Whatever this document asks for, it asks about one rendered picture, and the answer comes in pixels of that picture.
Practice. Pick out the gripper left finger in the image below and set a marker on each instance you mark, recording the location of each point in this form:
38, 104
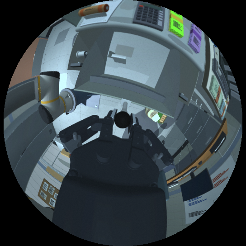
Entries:
76, 127

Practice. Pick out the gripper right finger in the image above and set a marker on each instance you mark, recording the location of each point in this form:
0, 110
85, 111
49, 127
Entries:
153, 142

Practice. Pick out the black ball knob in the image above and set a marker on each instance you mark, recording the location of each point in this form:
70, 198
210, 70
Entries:
123, 120

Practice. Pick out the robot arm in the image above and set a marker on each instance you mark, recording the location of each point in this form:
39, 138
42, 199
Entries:
50, 92

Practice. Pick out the grey cash drawer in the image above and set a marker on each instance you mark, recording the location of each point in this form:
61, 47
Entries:
142, 63

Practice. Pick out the light grey roll rack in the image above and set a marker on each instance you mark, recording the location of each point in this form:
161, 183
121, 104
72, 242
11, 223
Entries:
96, 20

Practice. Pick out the orange coin roll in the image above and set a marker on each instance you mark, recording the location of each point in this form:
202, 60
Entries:
93, 10

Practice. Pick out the grey cupboard row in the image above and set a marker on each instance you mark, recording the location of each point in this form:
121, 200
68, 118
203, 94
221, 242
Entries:
201, 123

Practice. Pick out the dark grey latch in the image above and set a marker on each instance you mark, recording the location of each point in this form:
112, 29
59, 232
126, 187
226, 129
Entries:
183, 96
76, 64

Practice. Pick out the orange counter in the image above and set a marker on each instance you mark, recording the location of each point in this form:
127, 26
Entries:
207, 153

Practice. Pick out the dark monitor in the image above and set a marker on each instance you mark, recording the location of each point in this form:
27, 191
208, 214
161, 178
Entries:
197, 184

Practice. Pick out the brown cork board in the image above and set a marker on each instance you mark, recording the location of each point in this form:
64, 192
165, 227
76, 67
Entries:
48, 192

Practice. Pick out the grey round peg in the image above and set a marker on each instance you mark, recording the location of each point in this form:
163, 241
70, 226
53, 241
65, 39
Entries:
80, 53

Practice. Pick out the white poster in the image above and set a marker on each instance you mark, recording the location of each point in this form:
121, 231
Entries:
198, 209

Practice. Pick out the framed notice board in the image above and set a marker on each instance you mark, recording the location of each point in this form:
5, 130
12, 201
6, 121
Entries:
217, 90

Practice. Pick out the purple notepad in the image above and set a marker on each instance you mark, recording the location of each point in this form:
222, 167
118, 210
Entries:
195, 38

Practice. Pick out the green notepad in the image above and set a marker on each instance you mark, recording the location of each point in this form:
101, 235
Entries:
175, 24

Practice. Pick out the grey keypad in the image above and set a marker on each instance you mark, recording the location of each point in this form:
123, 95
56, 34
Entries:
149, 16

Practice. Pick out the grey pedestal body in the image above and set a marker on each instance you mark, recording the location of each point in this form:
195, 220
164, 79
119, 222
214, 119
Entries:
178, 63

